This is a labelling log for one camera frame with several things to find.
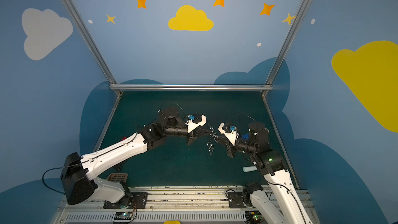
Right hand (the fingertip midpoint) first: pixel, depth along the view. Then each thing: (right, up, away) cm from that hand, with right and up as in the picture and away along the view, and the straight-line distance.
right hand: (220, 135), depth 68 cm
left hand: (-5, +3, -3) cm, 6 cm away
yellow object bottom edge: (-22, -39, +1) cm, 45 cm away
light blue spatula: (+18, -21, +14) cm, 31 cm away
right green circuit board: (+17, -39, +3) cm, 43 cm away
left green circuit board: (-45, -38, +3) cm, 59 cm away
